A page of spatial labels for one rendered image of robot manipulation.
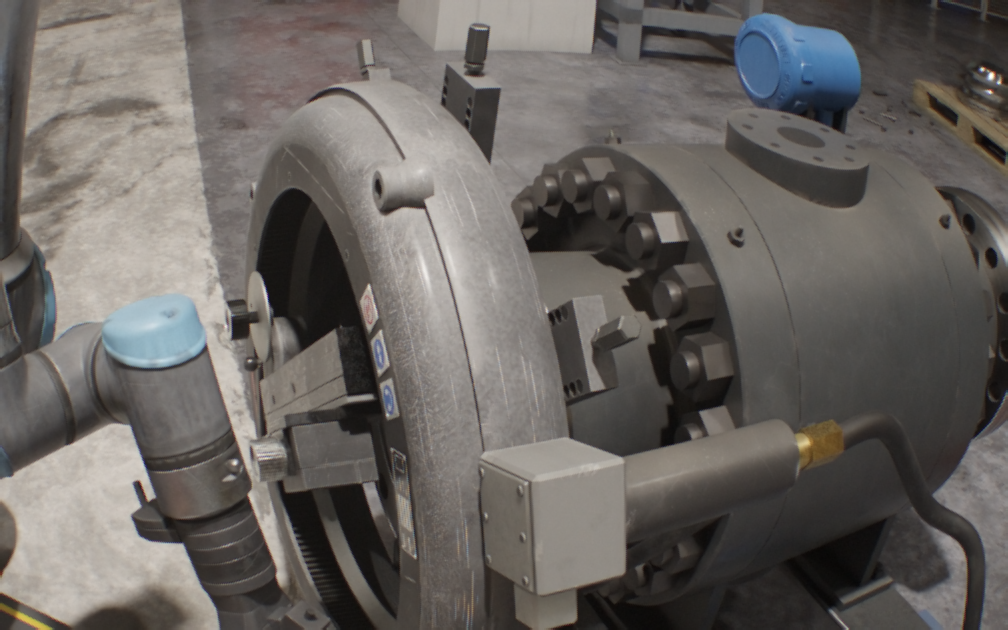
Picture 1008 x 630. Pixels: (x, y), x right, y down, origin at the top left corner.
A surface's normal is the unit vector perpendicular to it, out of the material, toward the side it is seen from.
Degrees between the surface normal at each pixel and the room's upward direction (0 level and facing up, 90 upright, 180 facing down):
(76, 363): 31
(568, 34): 90
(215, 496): 67
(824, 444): 60
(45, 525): 0
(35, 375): 26
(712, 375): 49
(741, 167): 3
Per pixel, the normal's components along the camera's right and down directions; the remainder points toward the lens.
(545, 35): 0.29, 0.48
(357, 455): 0.37, -0.18
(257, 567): 0.72, -0.03
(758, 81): -0.91, 0.12
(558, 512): 0.40, 0.10
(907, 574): 0.09, -0.88
